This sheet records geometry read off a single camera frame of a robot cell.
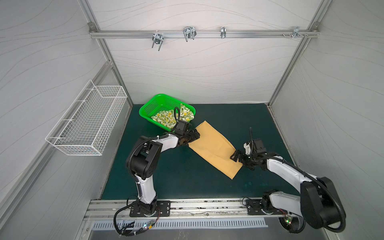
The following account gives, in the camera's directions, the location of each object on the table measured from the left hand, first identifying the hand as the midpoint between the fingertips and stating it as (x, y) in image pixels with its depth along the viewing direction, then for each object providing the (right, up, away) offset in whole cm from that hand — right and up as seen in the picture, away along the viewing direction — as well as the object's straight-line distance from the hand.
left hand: (198, 134), depth 97 cm
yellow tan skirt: (+10, -8, -1) cm, 13 cm away
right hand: (+25, -12, -9) cm, 29 cm away
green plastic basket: (-29, +23, +20) cm, 42 cm away
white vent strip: (-39, -37, -31) cm, 62 cm away
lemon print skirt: (-22, +11, +7) cm, 25 cm away
